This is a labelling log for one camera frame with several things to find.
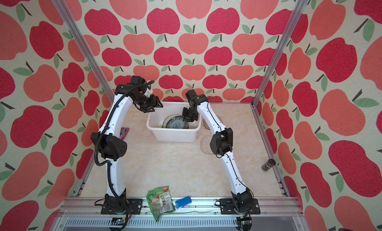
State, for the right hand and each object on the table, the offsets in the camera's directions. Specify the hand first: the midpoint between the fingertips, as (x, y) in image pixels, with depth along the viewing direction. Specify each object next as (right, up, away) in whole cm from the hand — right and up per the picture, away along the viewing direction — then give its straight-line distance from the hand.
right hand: (184, 121), depth 96 cm
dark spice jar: (+47, -22, -17) cm, 55 cm away
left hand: (-13, +8, -11) cm, 19 cm away
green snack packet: (-12, -40, -21) cm, 47 cm away
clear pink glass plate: (+14, -16, 0) cm, 21 cm away
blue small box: (0, -40, -23) cm, 46 cm away
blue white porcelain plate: (-5, -1, +5) cm, 8 cm away
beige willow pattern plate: (-13, +1, +7) cm, 15 cm away
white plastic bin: (-20, 0, -1) cm, 20 cm away
